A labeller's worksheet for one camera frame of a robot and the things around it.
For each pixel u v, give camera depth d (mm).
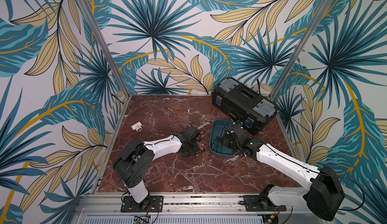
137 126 977
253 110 899
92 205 746
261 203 666
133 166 451
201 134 977
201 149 899
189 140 705
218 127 1003
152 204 732
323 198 396
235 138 631
